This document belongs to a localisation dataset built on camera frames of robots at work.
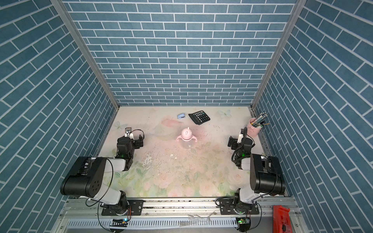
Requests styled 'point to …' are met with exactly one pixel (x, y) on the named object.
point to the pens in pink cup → (259, 122)
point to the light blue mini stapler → (181, 115)
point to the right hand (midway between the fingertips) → (239, 137)
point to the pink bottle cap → (186, 134)
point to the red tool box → (281, 221)
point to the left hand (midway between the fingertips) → (135, 135)
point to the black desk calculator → (199, 117)
